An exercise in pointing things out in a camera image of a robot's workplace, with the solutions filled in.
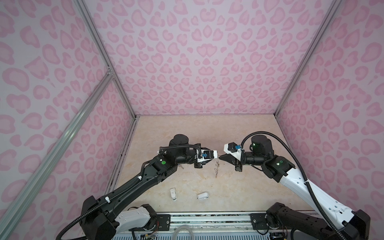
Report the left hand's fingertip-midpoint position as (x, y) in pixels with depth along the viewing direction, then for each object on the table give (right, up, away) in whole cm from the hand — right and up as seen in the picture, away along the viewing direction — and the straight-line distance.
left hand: (216, 149), depth 66 cm
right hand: (+3, -3, +2) cm, 5 cm away
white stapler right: (-5, -27, +14) cm, 31 cm away
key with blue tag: (-18, -14, +27) cm, 35 cm away
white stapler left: (-21, -25, +14) cm, 35 cm away
